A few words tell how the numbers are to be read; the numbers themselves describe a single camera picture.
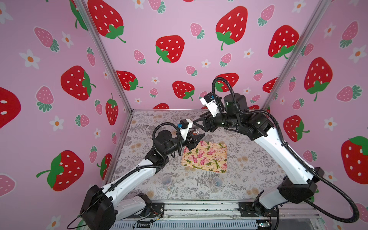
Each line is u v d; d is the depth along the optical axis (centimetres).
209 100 52
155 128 51
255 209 66
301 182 40
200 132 66
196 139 61
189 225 70
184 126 57
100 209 39
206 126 56
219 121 54
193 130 68
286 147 41
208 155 94
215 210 75
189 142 60
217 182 82
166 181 84
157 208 74
